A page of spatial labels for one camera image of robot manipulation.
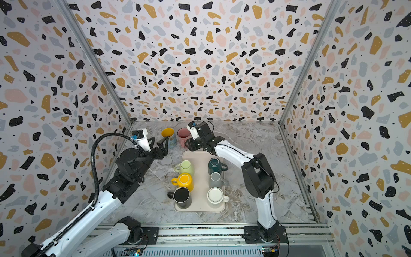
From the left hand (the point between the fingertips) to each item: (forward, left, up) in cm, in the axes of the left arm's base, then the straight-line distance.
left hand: (160, 135), depth 69 cm
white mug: (-18, -24, -26) cm, 40 cm away
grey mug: (-10, -24, -24) cm, 35 cm away
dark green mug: (-2, -24, -24) cm, 34 cm away
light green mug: (-2, -8, -23) cm, 25 cm away
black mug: (-18, -8, -26) cm, 32 cm away
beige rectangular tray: (-18, -16, -34) cm, 42 cm away
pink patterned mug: (+21, -5, -24) cm, 32 cm away
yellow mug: (-10, -8, -24) cm, 27 cm away
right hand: (+10, -7, -16) cm, 20 cm away
